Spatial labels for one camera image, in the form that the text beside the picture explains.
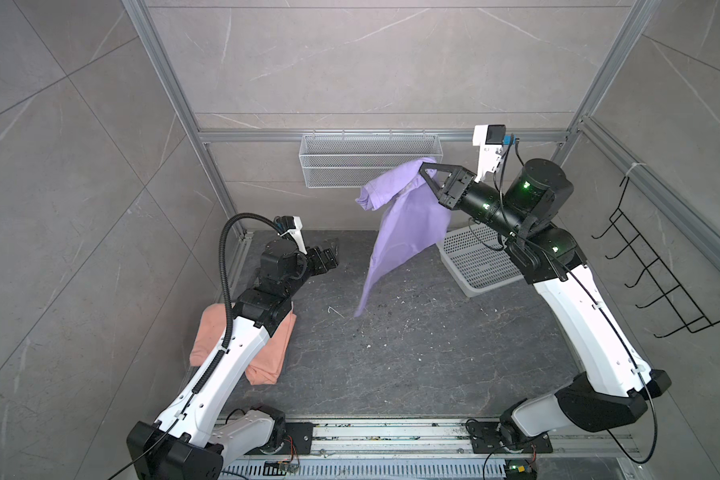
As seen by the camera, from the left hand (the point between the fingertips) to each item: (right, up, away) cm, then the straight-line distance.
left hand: (326, 237), depth 71 cm
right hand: (+19, +11, -19) cm, 29 cm away
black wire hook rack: (+76, -13, -7) cm, 78 cm away
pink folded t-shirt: (-17, -35, +6) cm, 40 cm away
